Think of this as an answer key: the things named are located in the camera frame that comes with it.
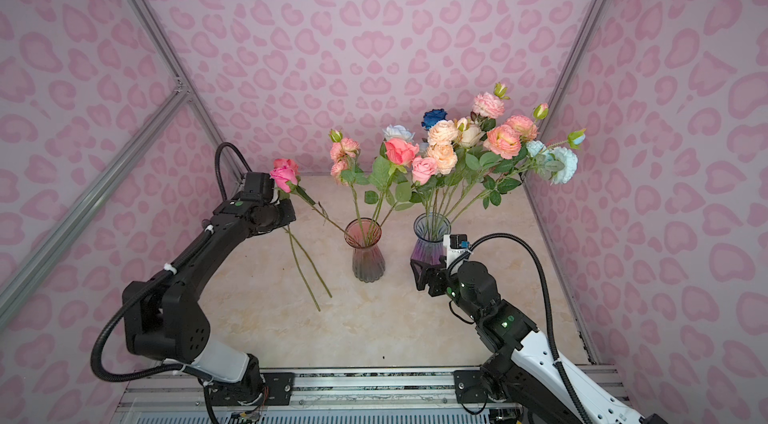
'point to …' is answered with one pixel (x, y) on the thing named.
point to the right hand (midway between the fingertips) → (424, 260)
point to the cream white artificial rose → (309, 260)
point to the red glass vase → (364, 235)
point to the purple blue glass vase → (430, 251)
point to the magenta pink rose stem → (307, 198)
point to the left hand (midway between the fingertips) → (290, 208)
